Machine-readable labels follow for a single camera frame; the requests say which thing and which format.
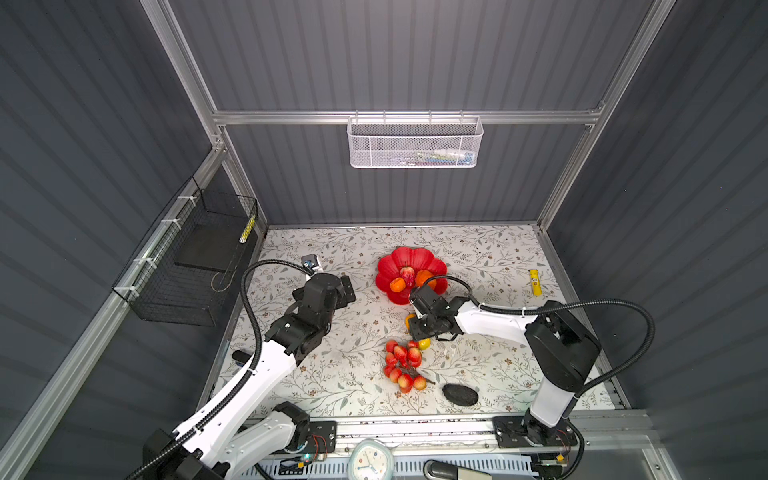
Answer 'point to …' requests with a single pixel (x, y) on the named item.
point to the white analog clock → (371, 460)
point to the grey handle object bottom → (441, 470)
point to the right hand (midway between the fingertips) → (416, 331)
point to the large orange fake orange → (422, 276)
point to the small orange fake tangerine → (398, 284)
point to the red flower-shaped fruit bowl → (418, 259)
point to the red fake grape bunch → (400, 364)
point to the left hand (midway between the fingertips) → (331, 282)
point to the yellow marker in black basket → (247, 230)
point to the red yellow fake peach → (407, 274)
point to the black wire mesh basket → (178, 273)
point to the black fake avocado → (460, 395)
